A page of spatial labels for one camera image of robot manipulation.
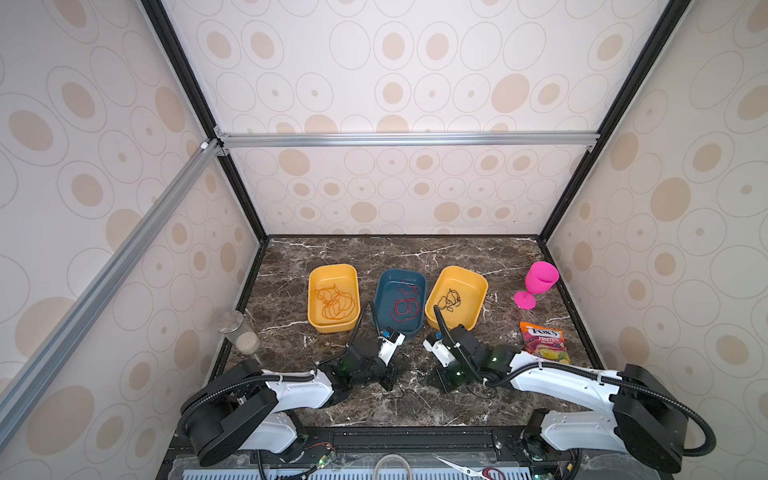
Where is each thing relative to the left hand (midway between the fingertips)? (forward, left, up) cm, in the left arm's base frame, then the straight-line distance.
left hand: (416, 368), depth 80 cm
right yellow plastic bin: (+30, -21, -6) cm, 37 cm away
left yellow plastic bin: (+34, +23, -6) cm, 41 cm away
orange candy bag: (+10, -39, -5) cm, 41 cm away
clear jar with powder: (+13, +54, -5) cm, 56 cm away
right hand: (-2, -3, -3) cm, 5 cm away
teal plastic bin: (+28, +9, -7) cm, 30 cm away
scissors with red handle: (-23, -15, -6) cm, 28 cm away
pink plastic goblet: (+24, -38, +8) cm, 45 cm away
